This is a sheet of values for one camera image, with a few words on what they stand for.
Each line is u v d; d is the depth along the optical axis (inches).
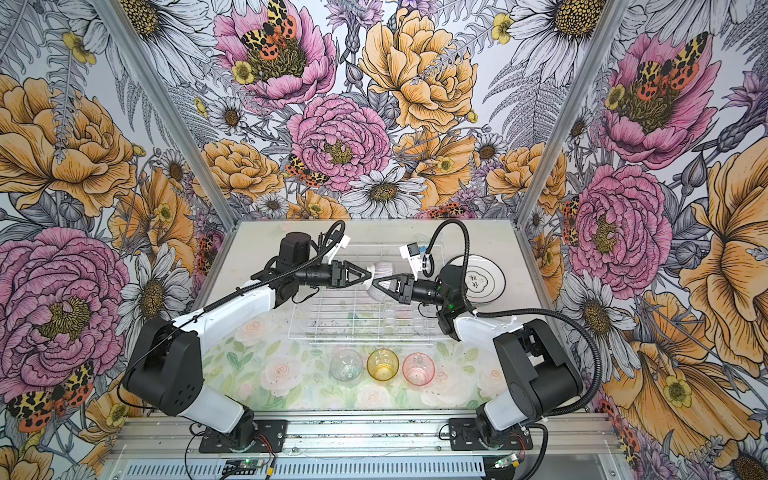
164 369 17.4
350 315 37.2
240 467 27.9
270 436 29.4
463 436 29.1
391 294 29.3
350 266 28.9
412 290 27.6
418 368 33.5
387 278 29.8
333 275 28.1
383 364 32.8
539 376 17.6
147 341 18.0
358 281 31.7
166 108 34.6
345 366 33.4
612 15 28.2
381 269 30.1
